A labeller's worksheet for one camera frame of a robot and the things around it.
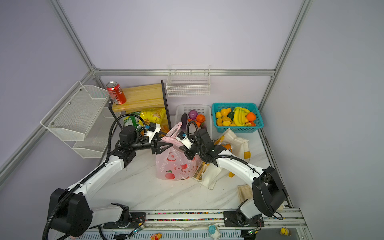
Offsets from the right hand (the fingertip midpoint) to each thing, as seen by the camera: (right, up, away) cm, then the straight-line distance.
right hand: (179, 146), depth 80 cm
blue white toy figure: (+18, -39, -12) cm, 45 cm away
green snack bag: (-30, +14, +10) cm, 34 cm away
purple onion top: (+6, +20, +33) cm, 40 cm away
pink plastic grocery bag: (-4, -10, 0) cm, 11 cm away
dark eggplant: (0, +16, +35) cm, 38 cm away
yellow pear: (+31, +23, +34) cm, 51 cm away
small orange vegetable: (+12, +17, +31) cm, 38 cm away
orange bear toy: (-9, -41, -12) cm, 43 cm away
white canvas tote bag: (+16, -16, +2) cm, 23 cm away
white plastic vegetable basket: (+14, +25, +35) cm, 45 cm away
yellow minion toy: (+51, -39, -11) cm, 65 cm away
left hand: (-4, +4, -7) cm, 9 cm away
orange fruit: (+50, +19, +31) cm, 62 cm away
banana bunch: (+41, +19, +30) cm, 55 cm away
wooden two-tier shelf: (-19, +28, +6) cm, 35 cm away
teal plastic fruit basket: (+30, +14, +31) cm, 45 cm away
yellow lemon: (+26, +21, +36) cm, 49 cm away
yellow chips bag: (-14, +17, +8) cm, 24 cm away
